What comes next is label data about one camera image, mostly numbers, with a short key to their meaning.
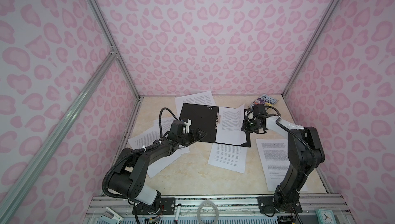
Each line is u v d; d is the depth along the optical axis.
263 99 1.16
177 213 0.71
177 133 0.71
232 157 0.90
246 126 0.88
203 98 1.19
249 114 0.88
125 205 0.74
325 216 0.69
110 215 0.69
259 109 0.79
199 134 0.80
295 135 0.50
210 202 0.74
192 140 0.78
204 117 1.14
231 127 1.01
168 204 0.73
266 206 0.73
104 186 0.40
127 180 0.44
